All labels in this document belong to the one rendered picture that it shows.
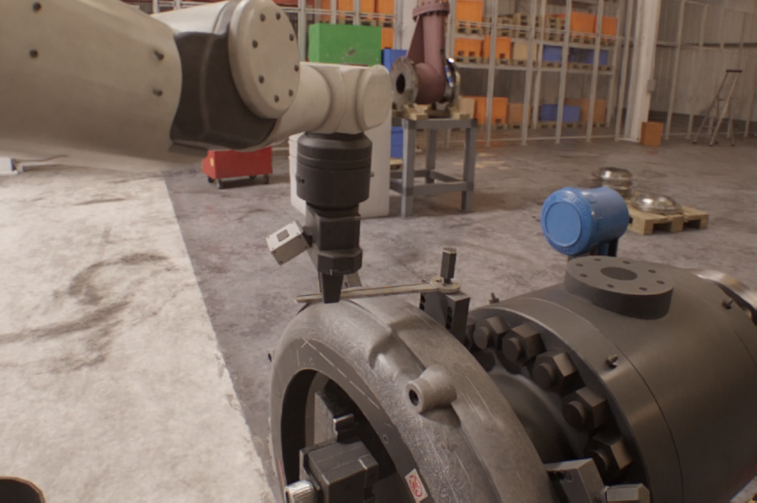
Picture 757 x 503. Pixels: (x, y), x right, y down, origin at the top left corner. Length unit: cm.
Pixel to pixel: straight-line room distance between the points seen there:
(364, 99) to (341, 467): 48
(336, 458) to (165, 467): 133
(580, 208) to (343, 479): 83
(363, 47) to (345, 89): 759
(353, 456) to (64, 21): 65
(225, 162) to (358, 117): 548
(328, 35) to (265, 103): 757
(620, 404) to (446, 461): 37
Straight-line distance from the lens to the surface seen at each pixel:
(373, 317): 74
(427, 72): 500
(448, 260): 72
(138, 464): 209
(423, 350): 67
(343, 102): 51
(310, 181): 59
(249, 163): 609
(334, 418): 79
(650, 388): 98
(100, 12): 27
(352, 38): 803
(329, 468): 76
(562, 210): 133
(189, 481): 198
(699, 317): 119
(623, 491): 63
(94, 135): 27
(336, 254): 60
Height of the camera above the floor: 130
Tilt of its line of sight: 14 degrees down
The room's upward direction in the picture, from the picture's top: 1 degrees clockwise
